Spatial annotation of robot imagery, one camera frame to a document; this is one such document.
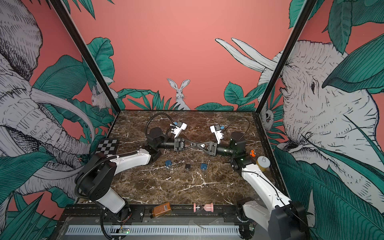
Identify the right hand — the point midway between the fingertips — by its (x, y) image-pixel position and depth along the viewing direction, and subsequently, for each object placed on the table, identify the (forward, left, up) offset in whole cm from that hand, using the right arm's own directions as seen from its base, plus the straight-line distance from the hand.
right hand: (198, 146), depth 69 cm
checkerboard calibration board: (+13, +59, -23) cm, 64 cm away
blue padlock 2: (+1, -4, -26) cm, 27 cm away
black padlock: (+1, +7, -27) cm, 27 cm away
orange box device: (-23, +19, -22) cm, 37 cm away
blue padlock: (+4, +19, -26) cm, 32 cm away
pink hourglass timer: (-21, -6, -25) cm, 33 cm away
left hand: (-1, +1, 0) cm, 1 cm away
